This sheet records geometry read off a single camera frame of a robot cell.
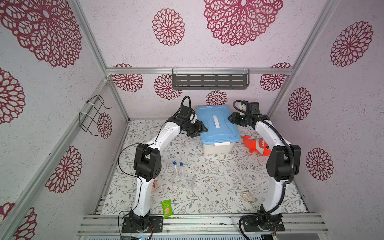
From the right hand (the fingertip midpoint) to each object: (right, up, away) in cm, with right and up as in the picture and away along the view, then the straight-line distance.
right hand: (231, 115), depth 95 cm
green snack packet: (-38, -50, -17) cm, 65 cm away
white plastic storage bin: (-12, -22, +2) cm, 25 cm away
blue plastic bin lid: (-7, -9, -2) cm, 11 cm away
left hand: (-17, -11, -4) cm, 21 cm away
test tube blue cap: (-30, -27, -17) cm, 44 cm away
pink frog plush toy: (-47, -41, -7) cm, 63 cm away
